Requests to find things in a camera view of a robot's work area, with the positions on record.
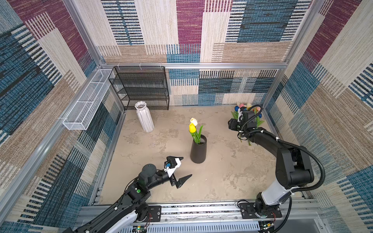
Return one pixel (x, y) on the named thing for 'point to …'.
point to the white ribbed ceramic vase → (144, 116)
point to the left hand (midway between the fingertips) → (186, 164)
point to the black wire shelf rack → (146, 84)
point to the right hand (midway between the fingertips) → (232, 123)
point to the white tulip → (198, 135)
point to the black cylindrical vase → (198, 153)
